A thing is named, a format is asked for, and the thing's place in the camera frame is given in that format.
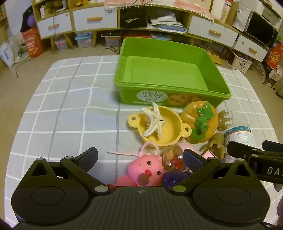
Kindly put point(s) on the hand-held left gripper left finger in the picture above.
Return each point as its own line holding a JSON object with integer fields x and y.
{"x": 88, "y": 158}

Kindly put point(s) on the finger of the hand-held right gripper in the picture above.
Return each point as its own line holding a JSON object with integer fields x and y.
{"x": 274, "y": 146}
{"x": 241, "y": 150}

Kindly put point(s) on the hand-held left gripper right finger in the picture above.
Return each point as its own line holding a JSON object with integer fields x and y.
{"x": 193, "y": 159}

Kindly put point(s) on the clear plastic bottle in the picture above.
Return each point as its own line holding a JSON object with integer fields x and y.
{"x": 238, "y": 135}

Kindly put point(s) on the pink toy suitcase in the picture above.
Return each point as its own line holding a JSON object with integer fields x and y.
{"x": 209, "y": 154}

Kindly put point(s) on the pink and clear toy ball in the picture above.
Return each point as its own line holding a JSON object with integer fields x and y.
{"x": 173, "y": 158}

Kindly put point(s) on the purple toy grapes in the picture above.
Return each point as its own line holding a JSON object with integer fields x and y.
{"x": 174, "y": 177}

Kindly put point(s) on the beige rubber toy hand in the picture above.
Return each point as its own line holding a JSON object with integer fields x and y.
{"x": 215, "y": 142}
{"x": 223, "y": 120}

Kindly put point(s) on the pink pig toy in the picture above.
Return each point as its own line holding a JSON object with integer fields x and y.
{"x": 143, "y": 168}

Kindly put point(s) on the white toy starfish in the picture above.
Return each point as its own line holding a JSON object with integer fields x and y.
{"x": 154, "y": 119}

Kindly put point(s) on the green plastic box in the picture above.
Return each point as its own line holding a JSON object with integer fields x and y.
{"x": 163, "y": 70}

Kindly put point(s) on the yellow toy pot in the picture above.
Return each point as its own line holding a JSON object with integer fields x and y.
{"x": 170, "y": 130}

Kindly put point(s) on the orange toy pumpkin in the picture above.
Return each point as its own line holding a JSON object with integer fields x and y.
{"x": 190, "y": 115}

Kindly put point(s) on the brown printed box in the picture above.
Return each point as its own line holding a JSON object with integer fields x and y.
{"x": 260, "y": 71}

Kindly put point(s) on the white cardboard box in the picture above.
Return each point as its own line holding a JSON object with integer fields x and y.
{"x": 241, "y": 62}

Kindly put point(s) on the red printed box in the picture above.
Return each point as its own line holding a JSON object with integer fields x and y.
{"x": 275, "y": 57}

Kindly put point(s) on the egg tray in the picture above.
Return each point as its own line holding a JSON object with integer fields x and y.
{"x": 212, "y": 54}

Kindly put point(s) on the clear bin with blue lid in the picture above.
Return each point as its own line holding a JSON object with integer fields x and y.
{"x": 84, "y": 40}

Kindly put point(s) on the clear storage bin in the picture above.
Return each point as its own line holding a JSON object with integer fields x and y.
{"x": 112, "y": 39}
{"x": 61, "y": 43}

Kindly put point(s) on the black appliance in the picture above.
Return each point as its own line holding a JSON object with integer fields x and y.
{"x": 262, "y": 28}

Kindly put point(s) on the red printed bag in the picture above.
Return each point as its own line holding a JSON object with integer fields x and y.
{"x": 33, "y": 43}

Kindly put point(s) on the white plastic bag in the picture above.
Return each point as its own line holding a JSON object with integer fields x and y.
{"x": 8, "y": 54}

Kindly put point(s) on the wooden cabinet unit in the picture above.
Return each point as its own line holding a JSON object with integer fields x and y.
{"x": 188, "y": 26}

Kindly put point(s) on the folded clothes pile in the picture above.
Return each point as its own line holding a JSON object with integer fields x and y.
{"x": 168, "y": 22}

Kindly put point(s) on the black bag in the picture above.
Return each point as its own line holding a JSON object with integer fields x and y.
{"x": 133, "y": 17}

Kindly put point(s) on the purple ball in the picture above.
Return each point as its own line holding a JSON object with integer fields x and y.
{"x": 31, "y": 20}

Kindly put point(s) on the pink lace cloth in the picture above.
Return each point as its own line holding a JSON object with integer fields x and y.
{"x": 154, "y": 4}

